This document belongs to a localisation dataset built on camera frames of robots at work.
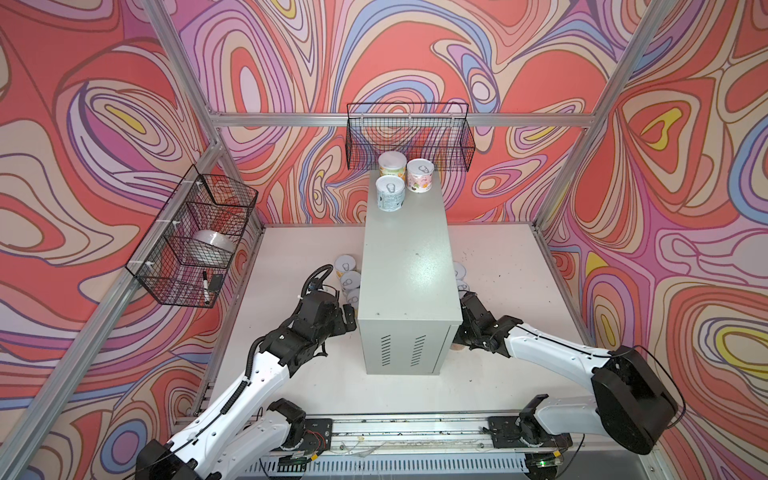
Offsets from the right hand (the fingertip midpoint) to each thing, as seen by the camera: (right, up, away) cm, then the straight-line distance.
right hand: (457, 337), depth 88 cm
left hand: (-33, +10, -8) cm, 35 cm away
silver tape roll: (-63, +27, -18) cm, 71 cm away
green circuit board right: (+16, -25, -18) cm, 35 cm away
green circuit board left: (-45, -26, -17) cm, 55 cm away
